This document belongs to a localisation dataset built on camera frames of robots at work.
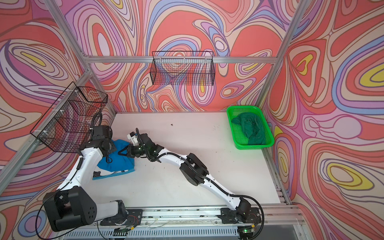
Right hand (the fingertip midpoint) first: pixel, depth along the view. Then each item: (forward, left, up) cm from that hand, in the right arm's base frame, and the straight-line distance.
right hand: (121, 156), depth 84 cm
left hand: (+3, +7, +4) cm, 9 cm away
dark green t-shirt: (+24, -84, -7) cm, 88 cm away
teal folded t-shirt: (-8, +5, -7) cm, 12 cm away
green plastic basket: (+17, -75, -12) cm, 78 cm away
